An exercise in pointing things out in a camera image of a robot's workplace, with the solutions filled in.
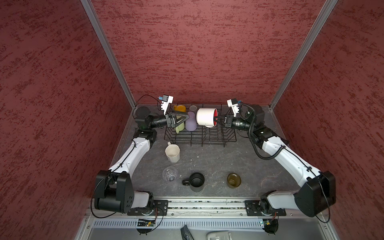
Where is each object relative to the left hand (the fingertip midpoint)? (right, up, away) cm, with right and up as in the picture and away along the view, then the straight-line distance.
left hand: (187, 118), depth 68 cm
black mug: (+4, -34, +13) cm, 37 cm away
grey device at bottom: (+14, -52, -4) cm, 54 cm away
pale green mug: (-8, -8, +30) cm, 32 cm away
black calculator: (+64, -15, +30) cm, 72 cm away
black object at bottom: (-1, -53, -2) cm, 53 cm away
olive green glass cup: (+25, -35, +14) cm, 46 cm away
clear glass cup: (-11, -32, +17) cm, 38 cm away
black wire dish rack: (+18, -11, +31) cm, 38 cm away
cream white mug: (-10, -21, +20) cm, 31 cm away
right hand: (+12, -2, +2) cm, 12 cm away
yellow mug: (-8, +7, +35) cm, 37 cm away
